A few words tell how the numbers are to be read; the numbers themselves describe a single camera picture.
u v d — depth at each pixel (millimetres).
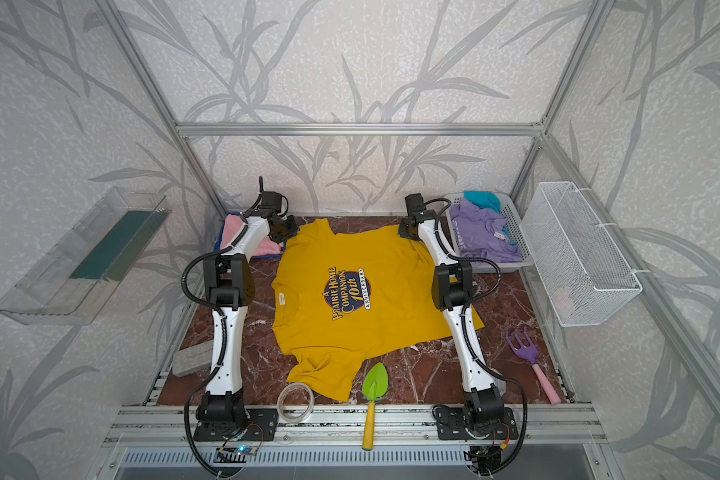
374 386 782
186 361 810
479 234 1085
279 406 753
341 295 987
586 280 604
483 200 1127
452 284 723
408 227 914
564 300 738
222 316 666
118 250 642
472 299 722
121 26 729
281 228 966
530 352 867
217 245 1079
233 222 1118
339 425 753
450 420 737
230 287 668
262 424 731
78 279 644
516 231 1054
